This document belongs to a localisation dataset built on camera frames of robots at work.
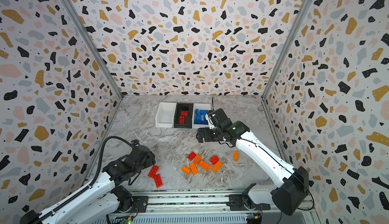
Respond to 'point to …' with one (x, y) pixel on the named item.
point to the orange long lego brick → (204, 165)
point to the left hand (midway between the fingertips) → (154, 155)
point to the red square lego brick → (191, 156)
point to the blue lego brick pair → (203, 112)
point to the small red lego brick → (184, 113)
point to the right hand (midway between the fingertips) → (202, 133)
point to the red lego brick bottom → (158, 181)
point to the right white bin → (201, 106)
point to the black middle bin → (183, 107)
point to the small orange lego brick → (186, 170)
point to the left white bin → (164, 116)
